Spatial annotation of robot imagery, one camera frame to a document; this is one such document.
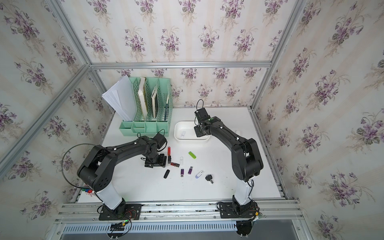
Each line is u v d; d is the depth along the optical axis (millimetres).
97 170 463
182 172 860
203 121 700
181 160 905
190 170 864
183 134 1043
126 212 720
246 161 485
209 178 819
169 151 956
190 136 1035
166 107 1042
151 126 1018
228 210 730
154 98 985
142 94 935
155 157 762
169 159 905
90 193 675
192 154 936
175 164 888
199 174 859
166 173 860
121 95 935
